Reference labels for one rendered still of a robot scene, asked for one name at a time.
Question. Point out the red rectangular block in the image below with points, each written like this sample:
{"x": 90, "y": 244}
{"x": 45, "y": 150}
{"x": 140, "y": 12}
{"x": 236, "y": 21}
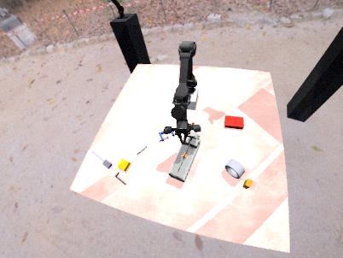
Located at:
{"x": 233, "y": 122}

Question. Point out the small orange block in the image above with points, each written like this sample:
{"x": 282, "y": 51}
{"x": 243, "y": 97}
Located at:
{"x": 247, "y": 183}

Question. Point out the yellow block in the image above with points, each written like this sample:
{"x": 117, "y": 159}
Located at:
{"x": 123, "y": 164}

